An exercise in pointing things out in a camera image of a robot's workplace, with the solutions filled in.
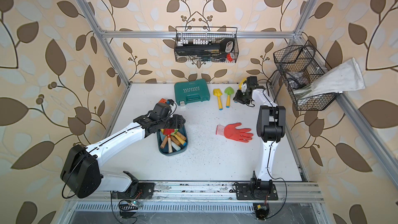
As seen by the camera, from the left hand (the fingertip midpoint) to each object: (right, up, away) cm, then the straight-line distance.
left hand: (181, 120), depth 84 cm
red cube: (-16, +10, +21) cm, 28 cm away
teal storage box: (-5, -12, +4) cm, 14 cm away
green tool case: (+4, +17, +25) cm, 31 cm away
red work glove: (+29, -9, +12) cm, 33 cm away
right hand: (+34, +12, +19) cm, 41 cm away
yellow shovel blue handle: (+22, +16, +29) cm, 40 cm away
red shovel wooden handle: (-9, -8, +7) cm, 14 cm away
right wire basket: (+66, +30, +3) cm, 73 cm away
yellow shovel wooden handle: (+38, +22, +20) cm, 48 cm away
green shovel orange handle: (+31, +18, +32) cm, 48 cm away
